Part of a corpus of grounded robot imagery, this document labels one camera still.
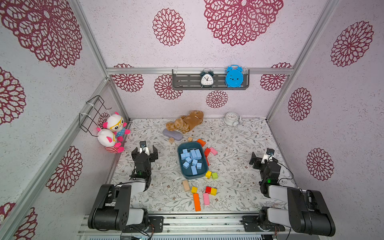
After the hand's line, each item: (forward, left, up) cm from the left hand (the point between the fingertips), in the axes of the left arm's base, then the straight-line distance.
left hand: (145, 147), depth 90 cm
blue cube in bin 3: (-3, -26, -9) cm, 28 cm away
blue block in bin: (0, -32, -7) cm, 33 cm away
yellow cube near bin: (-13, -38, -9) cm, 41 cm away
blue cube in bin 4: (-7, -25, -9) cm, 27 cm away
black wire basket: (+3, +24, +21) cm, 32 cm away
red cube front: (-22, -37, -10) cm, 44 cm away
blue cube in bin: (+4, -24, -9) cm, 26 cm away
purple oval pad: (+16, -16, -9) cm, 25 cm away
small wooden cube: (+13, -27, -11) cm, 32 cm away
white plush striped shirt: (0, +19, +9) cm, 21 cm away
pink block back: (+5, -43, -12) cm, 45 cm away
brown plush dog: (+22, -24, -3) cm, 33 cm away
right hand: (-3, -69, -1) cm, 69 cm away
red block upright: (+1, -38, -11) cm, 40 cm away
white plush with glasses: (+14, +19, +6) cm, 25 cm away
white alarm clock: (+33, -60, -9) cm, 69 cm away
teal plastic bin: (-7, -34, -9) cm, 36 cm away
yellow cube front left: (-22, -30, -10) cm, 38 cm away
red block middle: (+3, -38, -11) cm, 40 cm away
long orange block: (-28, -31, -12) cm, 44 cm away
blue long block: (-10, -29, -11) cm, 33 cm away
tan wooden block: (-19, -25, -10) cm, 33 cm away
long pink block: (-26, -36, -11) cm, 46 cm away
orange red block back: (+11, -36, -12) cm, 39 cm away
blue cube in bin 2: (-1, -22, -8) cm, 24 cm away
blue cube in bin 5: (-5, -30, -9) cm, 32 cm away
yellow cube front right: (-23, -41, -10) cm, 48 cm away
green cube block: (-14, -42, -9) cm, 45 cm away
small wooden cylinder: (+13, -14, -11) cm, 22 cm away
